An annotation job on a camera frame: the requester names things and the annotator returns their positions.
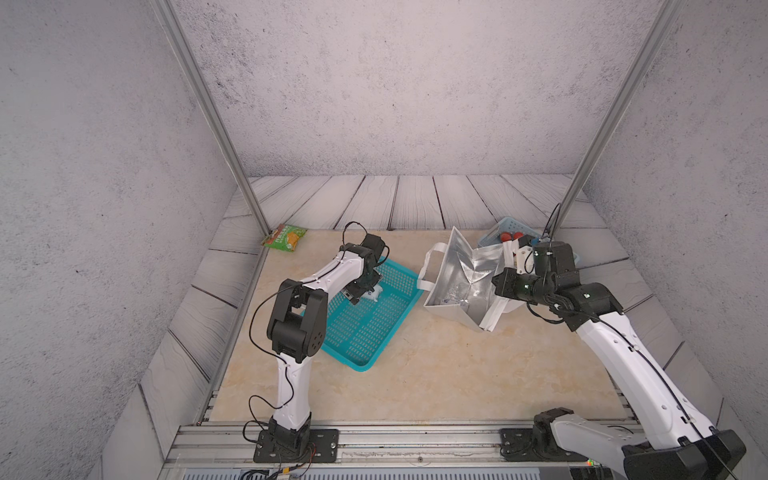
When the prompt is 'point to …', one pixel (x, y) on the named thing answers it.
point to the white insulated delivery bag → (464, 290)
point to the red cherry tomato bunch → (507, 237)
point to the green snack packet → (284, 237)
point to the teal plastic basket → (357, 334)
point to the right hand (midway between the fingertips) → (493, 277)
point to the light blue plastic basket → (515, 227)
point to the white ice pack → (373, 294)
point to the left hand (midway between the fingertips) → (374, 287)
